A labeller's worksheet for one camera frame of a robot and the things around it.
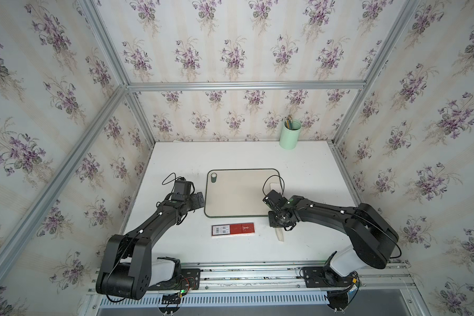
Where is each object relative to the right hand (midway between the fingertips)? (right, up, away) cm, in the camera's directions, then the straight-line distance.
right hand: (275, 222), depth 88 cm
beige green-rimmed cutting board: (-17, +12, +10) cm, 23 cm away
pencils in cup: (+12, +50, +22) cm, 56 cm away
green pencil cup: (+12, +41, +23) cm, 49 cm away
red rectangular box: (-25, -2, -4) cm, 25 cm away
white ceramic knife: (+1, -2, -5) cm, 5 cm away
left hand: (-37, +9, +2) cm, 38 cm away
